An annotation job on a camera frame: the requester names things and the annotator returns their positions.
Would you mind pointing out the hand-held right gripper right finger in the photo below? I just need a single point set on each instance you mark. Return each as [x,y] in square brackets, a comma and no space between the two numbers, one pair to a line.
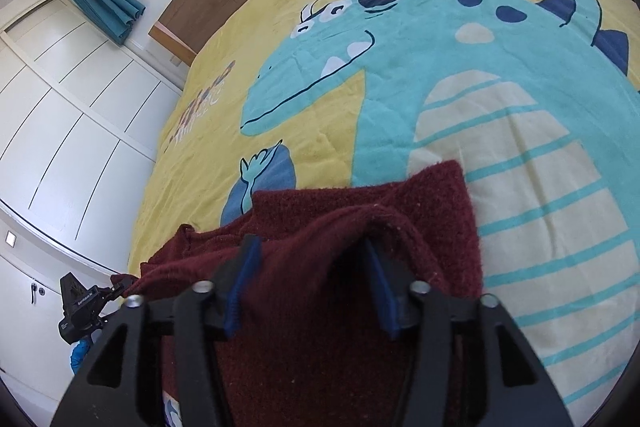
[382,292]

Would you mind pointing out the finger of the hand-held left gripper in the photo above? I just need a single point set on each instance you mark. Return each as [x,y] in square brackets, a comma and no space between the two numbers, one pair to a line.
[119,288]

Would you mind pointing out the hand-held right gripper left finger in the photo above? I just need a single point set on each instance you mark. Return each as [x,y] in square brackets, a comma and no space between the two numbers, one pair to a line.
[245,267]

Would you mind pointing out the dark red knitted sweater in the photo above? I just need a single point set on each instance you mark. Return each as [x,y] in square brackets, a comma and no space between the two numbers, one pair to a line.
[310,307]

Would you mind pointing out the white wardrobe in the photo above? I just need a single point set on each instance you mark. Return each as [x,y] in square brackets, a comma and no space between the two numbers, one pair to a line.
[75,132]

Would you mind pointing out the bed with dinosaur duvet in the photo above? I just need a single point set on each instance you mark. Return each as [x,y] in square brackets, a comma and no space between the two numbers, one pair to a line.
[400,57]

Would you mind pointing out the white wall switch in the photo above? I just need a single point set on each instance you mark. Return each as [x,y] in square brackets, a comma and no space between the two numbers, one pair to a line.
[10,238]

